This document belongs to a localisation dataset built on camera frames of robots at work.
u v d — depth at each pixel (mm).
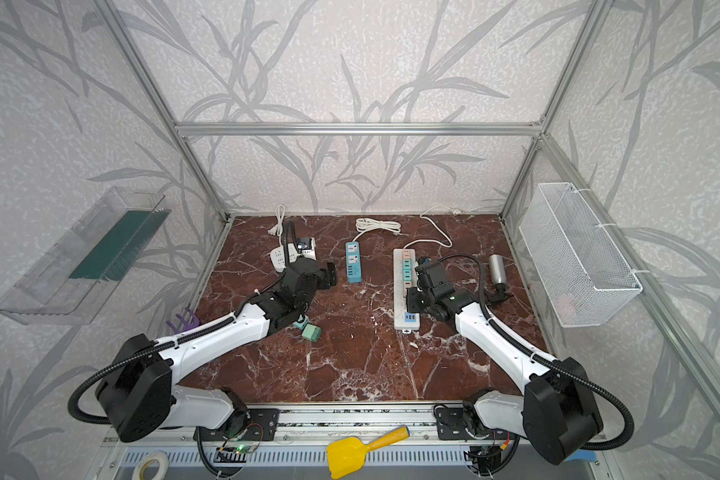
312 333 868
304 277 621
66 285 633
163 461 690
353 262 1031
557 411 398
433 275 645
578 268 629
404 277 951
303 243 707
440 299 628
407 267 964
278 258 1048
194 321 921
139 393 411
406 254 1010
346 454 698
